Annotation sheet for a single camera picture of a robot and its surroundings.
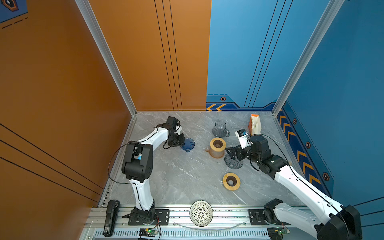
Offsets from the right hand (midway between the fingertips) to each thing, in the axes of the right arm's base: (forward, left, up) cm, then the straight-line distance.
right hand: (232, 145), depth 80 cm
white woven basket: (-29, +18, -17) cm, 38 cm away
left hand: (+11, +28, -12) cm, 32 cm away
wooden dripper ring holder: (+3, +7, -9) cm, 12 cm away
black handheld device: (-28, +63, -17) cm, 71 cm away
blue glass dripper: (+8, +25, -12) cm, 28 cm away
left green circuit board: (-37, +43, -19) cm, 60 cm away
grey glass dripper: (-3, -3, -16) cm, 16 cm away
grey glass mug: (+20, +4, -12) cm, 24 cm away
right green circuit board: (-37, -19, -19) cm, 46 cm away
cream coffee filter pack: (+21, -19, -9) cm, 30 cm away
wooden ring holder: (-13, 0, -18) cm, 22 cm away
